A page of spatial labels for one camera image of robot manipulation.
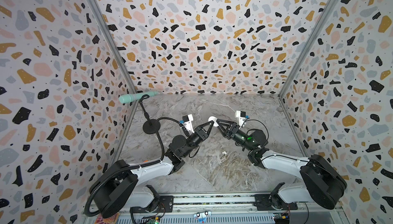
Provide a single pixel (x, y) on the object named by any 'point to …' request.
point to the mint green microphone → (131, 97)
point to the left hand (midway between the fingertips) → (216, 122)
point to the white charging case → (214, 119)
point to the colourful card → (113, 219)
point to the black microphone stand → (149, 126)
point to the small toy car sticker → (202, 216)
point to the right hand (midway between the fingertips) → (217, 122)
